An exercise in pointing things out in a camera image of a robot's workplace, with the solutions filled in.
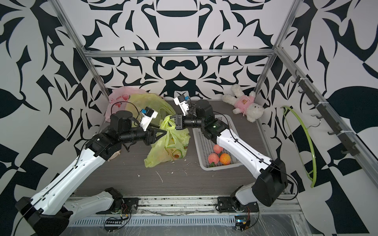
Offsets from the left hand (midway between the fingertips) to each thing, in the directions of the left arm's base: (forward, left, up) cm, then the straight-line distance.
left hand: (162, 127), depth 67 cm
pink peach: (+1, -29, -26) cm, 39 cm away
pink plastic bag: (+42, +38, -23) cm, 61 cm away
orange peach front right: (-5, -32, -25) cm, 41 cm away
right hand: (+1, -1, +4) cm, 4 cm away
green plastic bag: (-7, -4, -4) cm, 9 cm away
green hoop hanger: (-23, -61, -6) cm, 65 cm away
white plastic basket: (+5, -22, -30) cm, 37 cm away
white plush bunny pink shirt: (+33, -54, -23) cm, 67 cm away
